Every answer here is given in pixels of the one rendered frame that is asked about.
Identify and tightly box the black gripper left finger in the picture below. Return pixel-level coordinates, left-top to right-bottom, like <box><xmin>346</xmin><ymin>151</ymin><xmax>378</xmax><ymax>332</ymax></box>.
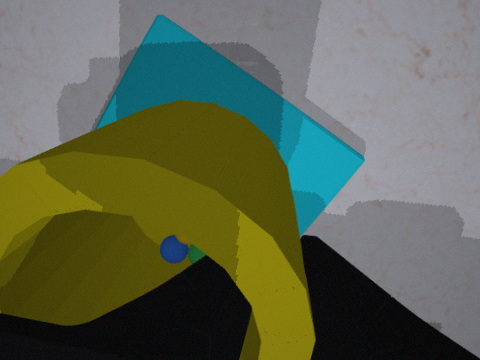
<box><xmin>0</xmin><ymin>256</ymin><xmax>252</xmax><ymax>360</ymax></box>

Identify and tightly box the blue ball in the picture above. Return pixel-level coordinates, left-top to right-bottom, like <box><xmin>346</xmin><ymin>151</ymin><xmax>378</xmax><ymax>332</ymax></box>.
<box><xmin>160</xmin><ymin>236</ymin><xmax>189</xmax><ymax>263</ymax></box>

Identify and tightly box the green marble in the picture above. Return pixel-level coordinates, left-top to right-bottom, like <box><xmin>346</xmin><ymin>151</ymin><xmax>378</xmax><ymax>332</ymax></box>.
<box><xmin>188</xmin><ymin>245</ymin><xmax>205</xmax><ymax>264</ymax></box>

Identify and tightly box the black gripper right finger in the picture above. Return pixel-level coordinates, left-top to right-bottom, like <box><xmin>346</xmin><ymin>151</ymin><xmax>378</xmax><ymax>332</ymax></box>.
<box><xmin>301</xmin><ymin>235</ymin><xmax>480</xmax><ymax>360</ymax></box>

